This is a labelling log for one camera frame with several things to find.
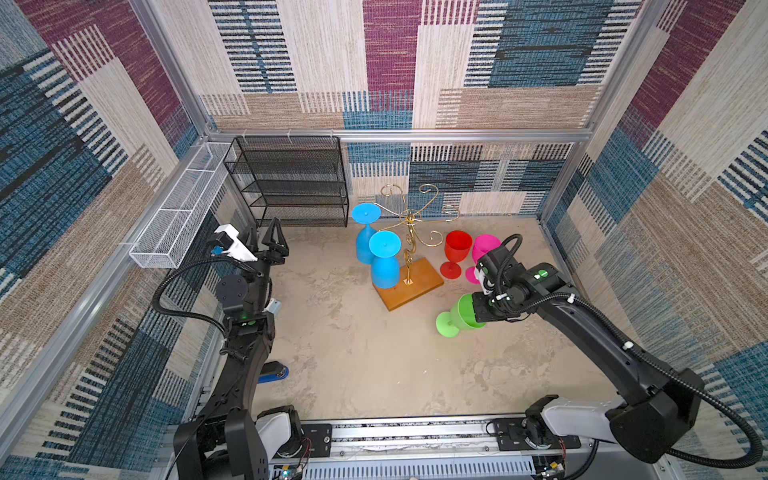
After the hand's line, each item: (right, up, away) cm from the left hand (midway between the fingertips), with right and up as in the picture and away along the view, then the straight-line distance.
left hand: (267, 222), depth 69 cm
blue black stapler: (-4, -39, +13) cm, 42 cm away
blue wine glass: (+22, +3, +7) cm, 23 cm away
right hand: (+52, -23, +8) cm, 58 cm away
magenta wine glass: (+57, -5, +26) cm, 62 cm away
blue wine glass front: (+27, -6, +2) cm, 27 cm away
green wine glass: (+45, -22, +2) cm, 50 cm away
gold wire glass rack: (+34, +3, +9) cm, 35 cm away
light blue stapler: (-8, -24, +26) cm, 36 cm away
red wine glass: (+49, -5, +25) cm, 55 cm away
